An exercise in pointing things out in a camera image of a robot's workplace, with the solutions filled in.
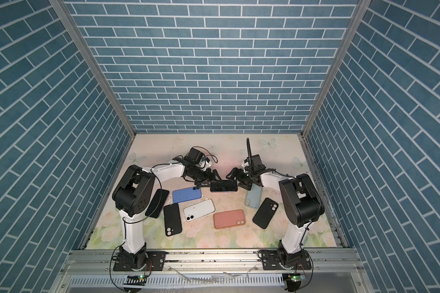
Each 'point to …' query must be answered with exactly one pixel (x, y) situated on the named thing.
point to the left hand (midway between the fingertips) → (216, 182)
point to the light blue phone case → (253, 196)
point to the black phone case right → (265, 213)
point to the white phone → (198, 210)
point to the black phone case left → (172, 219)
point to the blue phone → (185, 195)
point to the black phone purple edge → (223, 185)
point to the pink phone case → (229, 218)
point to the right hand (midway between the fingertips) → (230, 178)
